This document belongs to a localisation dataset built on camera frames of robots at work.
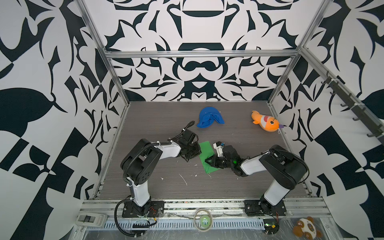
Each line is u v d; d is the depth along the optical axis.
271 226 0.71
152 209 0.73
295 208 0.76
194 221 0.70
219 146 0.86
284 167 0.48
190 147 0.81
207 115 1.03
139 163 0.48
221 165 0.81
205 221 0.71
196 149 0.85
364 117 0.55
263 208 0.68
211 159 0.85
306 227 0.67
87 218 0.68
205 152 0.94
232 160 0.73
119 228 0.68
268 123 0.98
